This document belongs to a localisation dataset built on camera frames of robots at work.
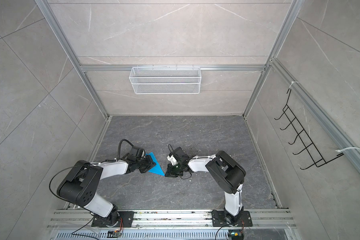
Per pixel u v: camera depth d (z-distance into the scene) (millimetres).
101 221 685
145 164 812
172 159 874
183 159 742
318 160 582
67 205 815
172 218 746
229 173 493
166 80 1005
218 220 727
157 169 906
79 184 456
